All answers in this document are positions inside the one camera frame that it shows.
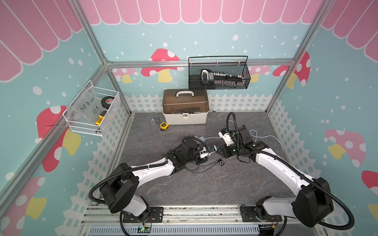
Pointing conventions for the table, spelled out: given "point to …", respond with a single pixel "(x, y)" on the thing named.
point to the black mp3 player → (221, 162)
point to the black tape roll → (106, 101)
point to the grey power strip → (201, 138)
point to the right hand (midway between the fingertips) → (218, 150)
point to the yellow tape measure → (164, 126)
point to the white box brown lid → (185, 106)
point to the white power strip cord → (254, 133)
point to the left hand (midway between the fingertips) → (208, 151)
